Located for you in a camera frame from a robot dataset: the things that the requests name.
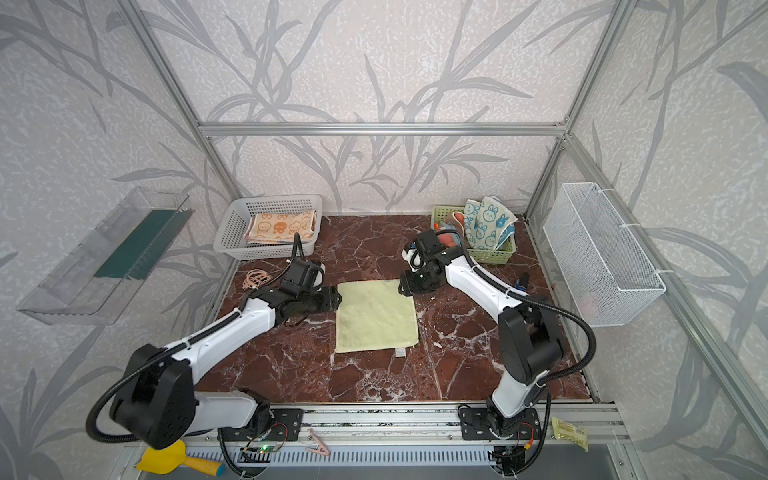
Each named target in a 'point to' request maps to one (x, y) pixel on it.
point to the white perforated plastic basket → (231, 240)
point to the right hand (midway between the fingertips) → (406, 280)
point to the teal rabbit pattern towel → (487, 222)
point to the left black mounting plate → (285, 425)
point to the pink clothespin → (322, 449)
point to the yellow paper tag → (573, 433)
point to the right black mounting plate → (485, 424)
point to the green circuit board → (262, 449)
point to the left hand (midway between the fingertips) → (340, 291)
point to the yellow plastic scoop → (166, 461)
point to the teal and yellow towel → (375, 315)
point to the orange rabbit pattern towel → (281, 228)
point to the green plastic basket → (502, 255)
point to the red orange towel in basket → (453, 222)
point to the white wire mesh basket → (610, 274)
